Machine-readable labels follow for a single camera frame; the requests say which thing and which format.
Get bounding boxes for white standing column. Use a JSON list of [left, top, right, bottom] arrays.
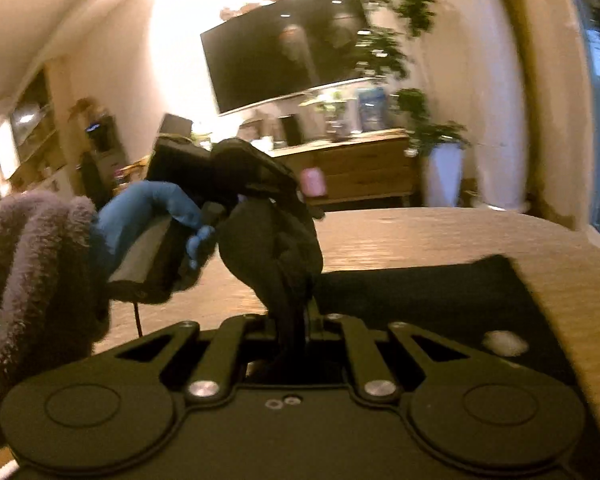
[[485, 0, 596, 231]]

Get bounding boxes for person's left forearm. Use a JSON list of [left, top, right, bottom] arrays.
[[0, 190, 112, 456]]

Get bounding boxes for white crumpled tissue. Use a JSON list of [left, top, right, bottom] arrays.
[[482, 330, 528, 358]]

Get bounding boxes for small aquarium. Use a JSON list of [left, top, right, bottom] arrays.
[[355, 87, 388, 131]]

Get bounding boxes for pink case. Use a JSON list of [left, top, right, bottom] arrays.
[[300, 167, 328, 198]]

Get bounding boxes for person's left hand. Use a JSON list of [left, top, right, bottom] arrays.
[[91, 181, 217, 271]]

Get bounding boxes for black appliance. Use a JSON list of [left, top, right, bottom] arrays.
[[80, 115, 126, 208]]

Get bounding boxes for wall television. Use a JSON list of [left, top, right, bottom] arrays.
[[200, 0, 373, 117]]

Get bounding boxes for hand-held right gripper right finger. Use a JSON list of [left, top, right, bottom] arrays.
[[305, 310, 474, 403]]

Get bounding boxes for wooden wall shelf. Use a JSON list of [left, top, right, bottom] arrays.
[[2, 67, 71, 196]]

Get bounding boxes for black speaker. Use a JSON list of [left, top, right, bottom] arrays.
[[280, 115, 303, 146]]

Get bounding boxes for black garment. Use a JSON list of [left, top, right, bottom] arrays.
[[217, 192, 600, 480]]

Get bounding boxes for wooden sideboard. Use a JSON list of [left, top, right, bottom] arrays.
[[265, 127, 421, 206]]

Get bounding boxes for green leafy plant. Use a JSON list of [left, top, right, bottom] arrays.
[[352, 0, 473, 158]]

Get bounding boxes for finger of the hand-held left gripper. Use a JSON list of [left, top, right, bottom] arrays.
[[257, 182, 327, 222]]

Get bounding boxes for white plant pot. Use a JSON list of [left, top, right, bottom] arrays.
[[422, 142, 466, 208]]

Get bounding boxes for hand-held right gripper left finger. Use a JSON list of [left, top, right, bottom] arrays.
[[115, 312, 282, 403]]

